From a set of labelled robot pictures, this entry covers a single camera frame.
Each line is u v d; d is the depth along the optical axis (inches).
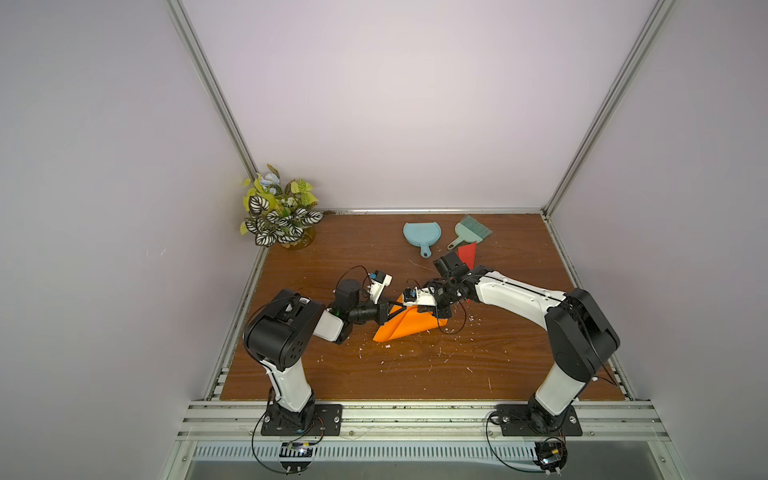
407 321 33.8
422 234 45.0
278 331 19.5
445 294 29.2
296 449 28.2
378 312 31.4
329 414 29.5
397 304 32.8
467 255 41.9
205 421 29.9
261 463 24.4
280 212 35.3
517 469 26.2
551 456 27.5
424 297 29.9
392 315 33.4
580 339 18.0
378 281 32.2
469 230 44.8
